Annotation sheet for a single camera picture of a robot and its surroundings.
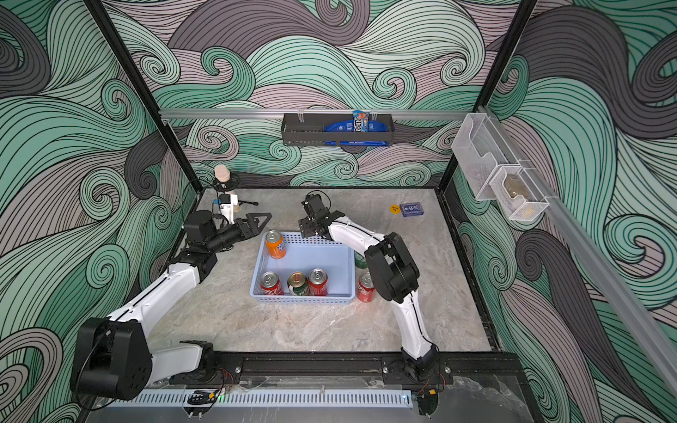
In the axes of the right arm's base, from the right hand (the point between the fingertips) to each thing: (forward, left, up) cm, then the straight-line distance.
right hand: (314, 223), depth 98 cm
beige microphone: (+6, +30, +21) cm, 37 cm away
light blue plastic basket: (-13, -8, -5) cm, 16 cm away
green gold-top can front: (-25, +4, +3) cm, 25 cm away
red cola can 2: (-25, -2, +3) cm, 25 cm away
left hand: (-10, +14, +17) cm, 24 cm away
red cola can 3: (-27, -17, +3) cm, 32 cm away
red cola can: (-26, +13, +3) cm, 29 cm away
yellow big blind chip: (+14, -35, -9) cm, 38 cm away
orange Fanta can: (-10, +13, +2) cm, 17 cm away
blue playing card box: (+12, -41, -6) cm, 43 cm away
